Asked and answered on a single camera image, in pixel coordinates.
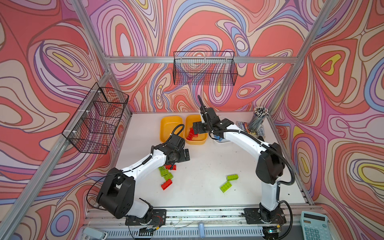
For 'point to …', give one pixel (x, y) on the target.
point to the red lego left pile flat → (168, 167)
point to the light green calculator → (315, 226)
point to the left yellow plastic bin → (167, 124)
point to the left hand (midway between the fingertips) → (184, 156)
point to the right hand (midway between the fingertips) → (201, 128)
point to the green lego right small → (231, 177)
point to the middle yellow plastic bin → (189, 119)
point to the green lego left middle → (164, 172)
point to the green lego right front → (226, 187)
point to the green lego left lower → (169, 176)
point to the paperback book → (244, 126)
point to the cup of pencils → (260, 113)
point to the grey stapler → (261, 138)
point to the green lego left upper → (161, 168)
